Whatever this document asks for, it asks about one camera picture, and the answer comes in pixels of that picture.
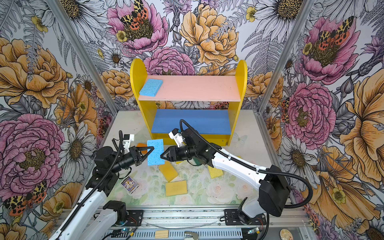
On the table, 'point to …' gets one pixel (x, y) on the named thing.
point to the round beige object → (285, 234)
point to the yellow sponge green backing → (176, 188)
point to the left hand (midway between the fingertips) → (154, 152)
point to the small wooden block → (162, 234)
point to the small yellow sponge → (215, 172)
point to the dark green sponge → (197, 161)
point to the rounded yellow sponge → (169, 170)
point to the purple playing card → (129, 184)
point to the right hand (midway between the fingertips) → (165, 161)
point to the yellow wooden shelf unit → (217, 125)
